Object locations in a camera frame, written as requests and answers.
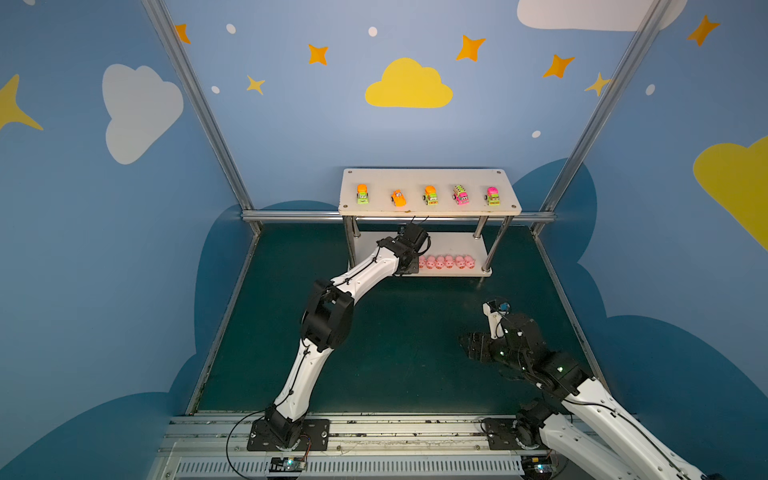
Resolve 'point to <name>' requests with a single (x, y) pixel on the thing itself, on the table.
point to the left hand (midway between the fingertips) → (410, 264)
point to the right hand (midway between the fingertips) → (474, 333)
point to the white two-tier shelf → (483, 244)
